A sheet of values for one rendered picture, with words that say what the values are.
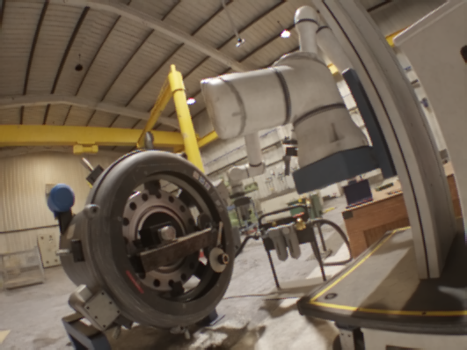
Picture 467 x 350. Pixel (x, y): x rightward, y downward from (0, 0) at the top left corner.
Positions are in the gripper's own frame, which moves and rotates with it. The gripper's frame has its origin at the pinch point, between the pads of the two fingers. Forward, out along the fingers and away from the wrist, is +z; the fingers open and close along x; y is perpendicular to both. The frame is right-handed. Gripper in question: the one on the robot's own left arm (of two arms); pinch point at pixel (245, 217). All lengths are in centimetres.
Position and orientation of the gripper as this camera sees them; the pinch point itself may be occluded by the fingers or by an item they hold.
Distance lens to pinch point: 160.1
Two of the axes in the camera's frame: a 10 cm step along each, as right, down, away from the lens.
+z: 2.7, 9.5, -1.6
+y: 8.6, -1.7, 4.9
